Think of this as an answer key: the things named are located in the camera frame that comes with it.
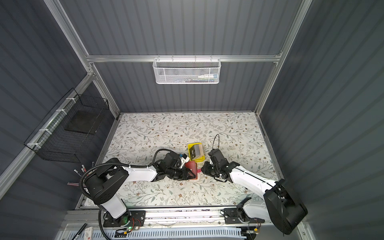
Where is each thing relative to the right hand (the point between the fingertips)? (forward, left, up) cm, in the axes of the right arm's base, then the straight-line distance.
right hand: (203, 170), depth 85 cm
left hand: (-4, +5, -1) cm, 6 cm away
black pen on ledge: (-29, +60, -2) cm, 66 cm away
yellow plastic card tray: (+9, 0, -3) cm, 9 cm away
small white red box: (-30, +55, -2) cm, 62 cm away
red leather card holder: (+3, +6, -2) cm, 7 cm away
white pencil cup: (-11, +62, +11) cm, 64 cm away
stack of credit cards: (+13, +4, 0) cm, 13 cm away
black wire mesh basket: (+9, +67, +25) cm, 72 cm away
